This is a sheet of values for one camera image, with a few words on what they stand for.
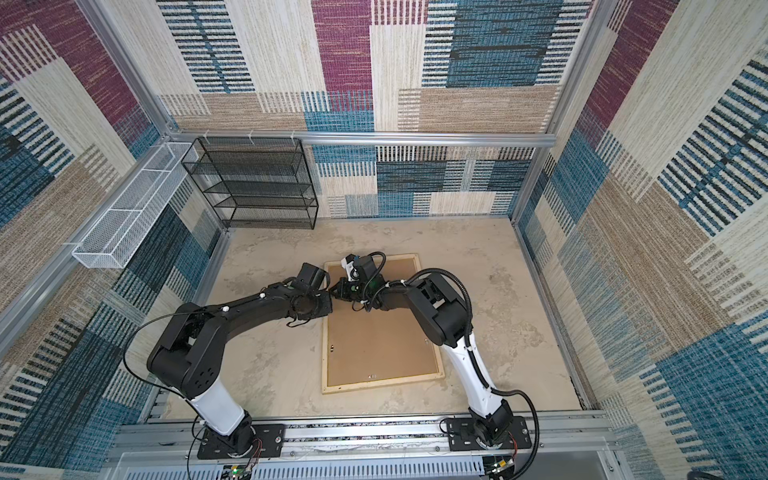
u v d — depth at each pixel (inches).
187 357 18.3
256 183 43.6
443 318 23.0
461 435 28.7
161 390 33.0
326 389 31.3
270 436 29.4
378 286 32.9
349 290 35.3
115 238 28.0
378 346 34.9
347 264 37.8
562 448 28.8
